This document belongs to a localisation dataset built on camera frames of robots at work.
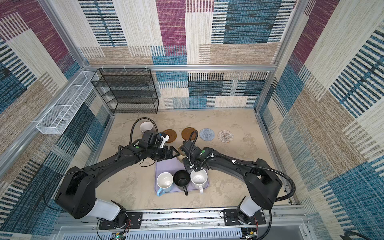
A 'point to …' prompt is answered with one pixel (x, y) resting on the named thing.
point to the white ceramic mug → (199, 179)
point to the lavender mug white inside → (146, 125)
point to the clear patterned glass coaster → (225, 136)
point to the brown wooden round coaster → (186, 132)
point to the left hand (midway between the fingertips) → (175, 153)
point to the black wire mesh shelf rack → (127, 90)
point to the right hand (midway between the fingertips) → (190, 164)
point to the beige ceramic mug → (182, 154)
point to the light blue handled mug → (164, 181)
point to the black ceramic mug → (181, 179)
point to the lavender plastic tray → (172, 165)
